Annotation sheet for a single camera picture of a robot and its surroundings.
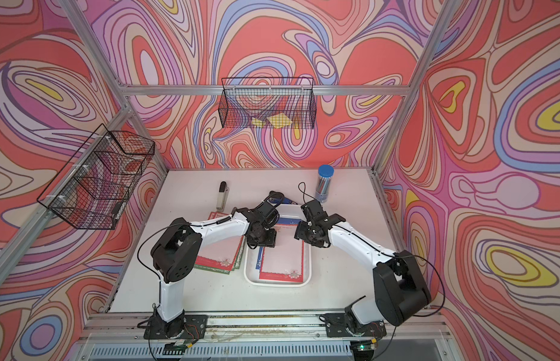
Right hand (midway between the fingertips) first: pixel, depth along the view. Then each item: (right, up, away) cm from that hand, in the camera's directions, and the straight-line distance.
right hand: (303, 241), depth 86 cm
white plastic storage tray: (-5, +9, +14) cm, 17 cm away
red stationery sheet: (-7, -9, +2) cm, 11 cm away
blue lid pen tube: (+10, +27, +6) cm, 30 cm away
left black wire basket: (-72, +21, -12) cm, 76 cm away
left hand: (-11, -3, +5) cm, 13 cm away
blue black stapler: (-11, +16, +19) cm, 28 cm away
